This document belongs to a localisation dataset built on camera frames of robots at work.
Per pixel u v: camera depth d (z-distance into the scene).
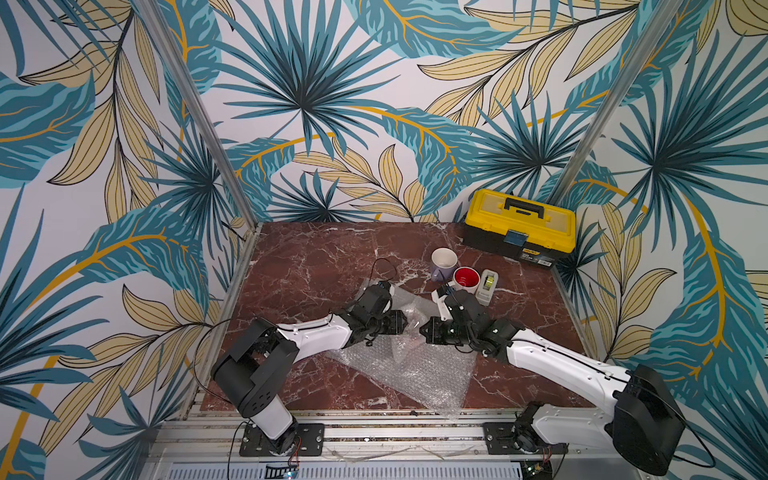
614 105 0.84
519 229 0.98
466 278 1.00
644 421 0.40
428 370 0.84
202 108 0.85
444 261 1.04
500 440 0.73
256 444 0.73
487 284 0.98
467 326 0.62
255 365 0.46
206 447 0.74
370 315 0.69
